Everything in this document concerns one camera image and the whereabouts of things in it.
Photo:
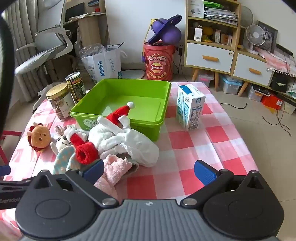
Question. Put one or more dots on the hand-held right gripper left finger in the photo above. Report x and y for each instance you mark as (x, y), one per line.
(93, 172)

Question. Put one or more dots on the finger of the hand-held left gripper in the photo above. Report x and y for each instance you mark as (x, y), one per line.
(4, 171)

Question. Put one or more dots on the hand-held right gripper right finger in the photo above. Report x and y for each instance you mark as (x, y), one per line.
(204, 172)

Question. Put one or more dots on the pink fuzzy sock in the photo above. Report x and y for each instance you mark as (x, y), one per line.
(113, 171)

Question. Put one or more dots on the red christmas sock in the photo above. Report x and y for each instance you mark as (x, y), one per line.
(84, 150)

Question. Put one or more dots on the white plush with santa hat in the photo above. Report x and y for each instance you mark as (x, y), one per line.
(103, 136)

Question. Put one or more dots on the bunny plush toy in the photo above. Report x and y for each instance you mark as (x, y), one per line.
(63, 141)

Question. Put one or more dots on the burger plush toy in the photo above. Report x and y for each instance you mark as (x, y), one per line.
(39, 137)

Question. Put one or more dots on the white cloth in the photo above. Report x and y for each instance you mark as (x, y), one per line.
(141, 148)

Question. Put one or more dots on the green plastic bin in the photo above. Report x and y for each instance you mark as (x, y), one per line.
(138, 104)

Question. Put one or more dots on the pink checkered tablecloth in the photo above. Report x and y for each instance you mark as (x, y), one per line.
(196, 148)

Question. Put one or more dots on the red stool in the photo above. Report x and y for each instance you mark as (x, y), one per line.
(9, 134)

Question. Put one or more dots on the blue white milk carton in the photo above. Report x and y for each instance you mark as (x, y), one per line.
(190, 109)

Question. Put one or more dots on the clear cookie jar gold lid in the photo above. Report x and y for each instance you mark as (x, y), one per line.
(60, 102)

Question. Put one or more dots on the green drink can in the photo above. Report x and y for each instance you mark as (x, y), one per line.
(76, 88)

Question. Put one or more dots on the clear storage box blue lid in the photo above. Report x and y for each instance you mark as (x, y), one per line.
(230, 84)

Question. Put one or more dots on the clear storage box pink contents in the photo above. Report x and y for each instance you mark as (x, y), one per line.
(204, 80)

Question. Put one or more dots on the red cardboard box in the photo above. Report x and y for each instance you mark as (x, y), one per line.
(271, 100)

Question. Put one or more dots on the white floor scale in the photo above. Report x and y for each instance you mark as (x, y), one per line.
(133, 74)

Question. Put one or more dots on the white plastic bag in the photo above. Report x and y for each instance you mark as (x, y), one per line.
(105, 66)

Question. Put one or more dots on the tall wooden shelf cabinet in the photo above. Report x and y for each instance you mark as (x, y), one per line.
(209, 58)

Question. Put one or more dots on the low wooden drawer cabinet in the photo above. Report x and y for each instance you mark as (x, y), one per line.
(252, 67)

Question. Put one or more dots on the red round bucket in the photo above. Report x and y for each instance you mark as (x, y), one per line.
(158, 62)

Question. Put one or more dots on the clear plastic bag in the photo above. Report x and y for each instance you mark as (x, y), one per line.
(91, 49)

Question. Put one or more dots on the grey white office chair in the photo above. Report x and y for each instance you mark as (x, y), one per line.
(46, 54)

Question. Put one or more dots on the pink cloth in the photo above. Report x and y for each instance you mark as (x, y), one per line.
(281, 61)

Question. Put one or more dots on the purple bounce ball toy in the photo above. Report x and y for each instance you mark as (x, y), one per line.
(170, 33)

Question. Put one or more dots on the white desk fan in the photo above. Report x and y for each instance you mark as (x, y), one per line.
(255, 37)

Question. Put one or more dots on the stack of papers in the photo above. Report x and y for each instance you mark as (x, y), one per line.
(220, 15)

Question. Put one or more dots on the white product box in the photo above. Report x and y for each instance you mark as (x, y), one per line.
(195, 8)

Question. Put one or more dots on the dark picture frame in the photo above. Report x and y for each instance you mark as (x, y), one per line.
(270, 34)

